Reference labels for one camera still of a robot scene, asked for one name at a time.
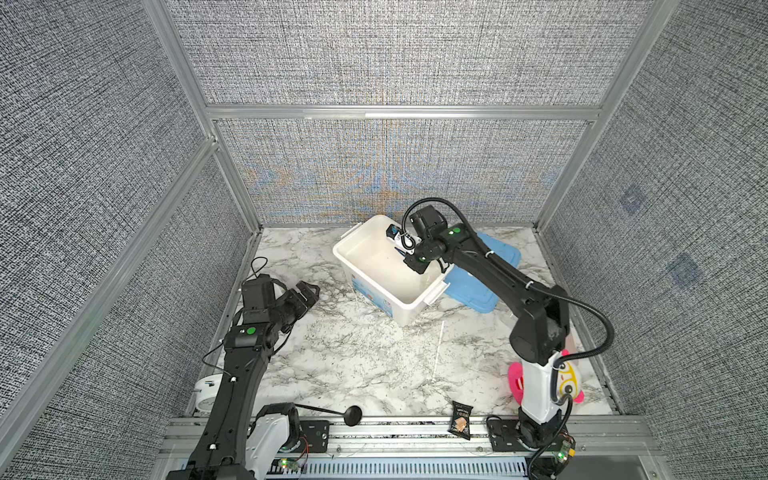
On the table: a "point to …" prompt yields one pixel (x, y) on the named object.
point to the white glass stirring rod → (438, 348)
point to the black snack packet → (460, 420)
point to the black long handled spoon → (352, 415)
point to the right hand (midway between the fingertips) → (411, 253)
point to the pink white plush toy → (567, 380)
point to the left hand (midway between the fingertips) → (311, 296)
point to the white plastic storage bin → (374, 267)
